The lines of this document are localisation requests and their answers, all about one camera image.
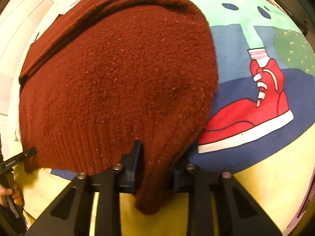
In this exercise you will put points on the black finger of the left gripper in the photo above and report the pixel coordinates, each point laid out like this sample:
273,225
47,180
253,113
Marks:
7,165

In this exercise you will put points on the white wardrobe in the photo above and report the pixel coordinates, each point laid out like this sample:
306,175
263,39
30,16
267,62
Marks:
19,19

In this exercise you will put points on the dark red knit sweater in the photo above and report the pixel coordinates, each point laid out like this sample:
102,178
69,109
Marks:
111,72

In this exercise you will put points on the person's hand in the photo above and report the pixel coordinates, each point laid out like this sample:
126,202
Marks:
14,193

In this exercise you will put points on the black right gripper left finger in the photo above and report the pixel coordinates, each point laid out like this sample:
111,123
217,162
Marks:
71,211

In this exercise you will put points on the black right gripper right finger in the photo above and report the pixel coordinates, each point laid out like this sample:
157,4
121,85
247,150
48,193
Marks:
219,205

